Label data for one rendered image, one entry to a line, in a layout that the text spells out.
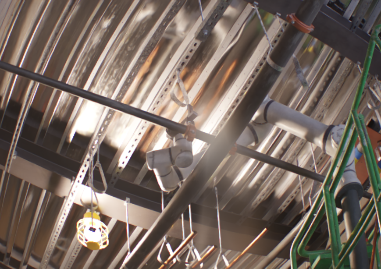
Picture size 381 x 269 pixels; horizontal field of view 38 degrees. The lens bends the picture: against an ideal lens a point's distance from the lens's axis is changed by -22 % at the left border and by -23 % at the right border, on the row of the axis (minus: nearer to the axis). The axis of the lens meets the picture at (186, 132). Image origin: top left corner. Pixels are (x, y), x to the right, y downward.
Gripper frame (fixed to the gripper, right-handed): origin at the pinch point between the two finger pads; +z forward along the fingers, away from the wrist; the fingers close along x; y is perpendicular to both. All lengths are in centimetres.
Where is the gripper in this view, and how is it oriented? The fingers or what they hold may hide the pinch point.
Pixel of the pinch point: (181, 116)
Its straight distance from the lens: 356.1
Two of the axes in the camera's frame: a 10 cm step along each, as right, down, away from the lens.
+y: 7.5, 4.8, 4.6
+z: -0.5, -6.5, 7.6
